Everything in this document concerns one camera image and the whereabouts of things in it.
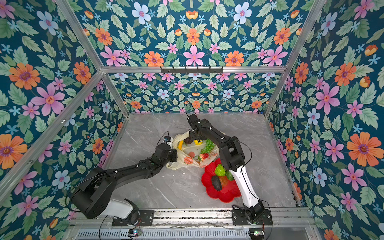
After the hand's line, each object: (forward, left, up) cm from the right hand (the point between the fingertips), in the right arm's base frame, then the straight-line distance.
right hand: (196, 136), depth 102 cm
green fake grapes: (-9, -8, 0) cm, 12 cm away
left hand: (-13, +10, +7) cm, 18 cm away
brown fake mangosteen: (-6, +6, +2) cm, 8 cm away
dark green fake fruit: (-29, -19, 0) cm, 34 cm away
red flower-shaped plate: (-37, -18, -5) cm, 41 cm away
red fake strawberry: (-16, -5, 0) cm, 16 cm away
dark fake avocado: (-32, -12, -1) cm, 34 cm away
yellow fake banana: (-7, +11, 0) cm, 13 cm away
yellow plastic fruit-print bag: (-11, +3, -5) cm, 12 cm away
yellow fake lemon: (-5, -1, -2) cm, 6 cm away
